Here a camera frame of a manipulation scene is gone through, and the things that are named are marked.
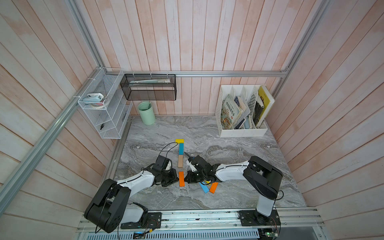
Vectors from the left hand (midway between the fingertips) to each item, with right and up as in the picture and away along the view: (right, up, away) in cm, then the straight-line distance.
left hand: (178, 181), depth 86 cm
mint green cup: (-25, +42, +21) cm, 54 cm away
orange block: (+2, +1, -1) cm, 2 cm away
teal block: (+1, +17, +14) cm, 22 cm away
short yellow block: (-1, +22, +18) cm, 28 cm away
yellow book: (+57, +49, +11) cm, 76 cm away
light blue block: (+15, -2, -3) cm, 15 cm away
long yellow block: (+16, +4, -12) cm, 20 cm away
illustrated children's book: (+35, +43, +14) cm, 57 cm away
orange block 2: (+20, -3, -3) cm, 20 cm away
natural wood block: (+1, +10, +8) cm, 13 cm away
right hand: (+3, 0, +1) cm, 3 cm away
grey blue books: (+45, +36, +15) cm, 60 cm away
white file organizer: (+51, +56, +21) cm, 79 cm away
